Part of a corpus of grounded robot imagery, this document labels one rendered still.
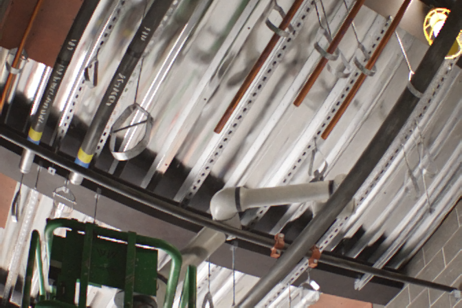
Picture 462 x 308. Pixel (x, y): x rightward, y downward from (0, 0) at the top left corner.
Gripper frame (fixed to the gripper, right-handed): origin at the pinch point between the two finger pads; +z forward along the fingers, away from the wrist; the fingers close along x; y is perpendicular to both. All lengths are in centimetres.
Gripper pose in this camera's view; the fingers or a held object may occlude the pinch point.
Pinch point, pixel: (318, 175)
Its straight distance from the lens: 390.5
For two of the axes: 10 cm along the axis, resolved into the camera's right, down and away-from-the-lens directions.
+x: 6.5, 6.1, 4.5
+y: -7.6, 5.2, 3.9
